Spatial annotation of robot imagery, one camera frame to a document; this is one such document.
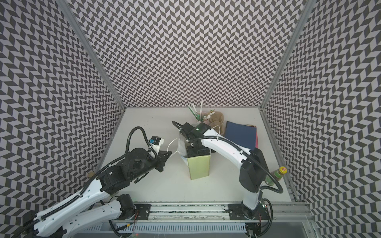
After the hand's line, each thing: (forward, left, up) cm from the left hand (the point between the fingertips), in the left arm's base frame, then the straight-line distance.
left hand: (170, 154), depth 69 cm
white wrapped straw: (+37, -15, -9) cm, 41 cm away
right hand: (+1, -13, -10) cm, 17 cm away
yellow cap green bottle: (-7, -52, -8) cm, 53 cm away
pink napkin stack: (+16, -50, -17) cm, 55 cm away
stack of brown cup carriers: (+34, -26, -19) cm, 47 cm away
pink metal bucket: (+29, -16, -7) cm, 34 cm away
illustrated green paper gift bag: (-5, -13, -3) cm, 15 cm away
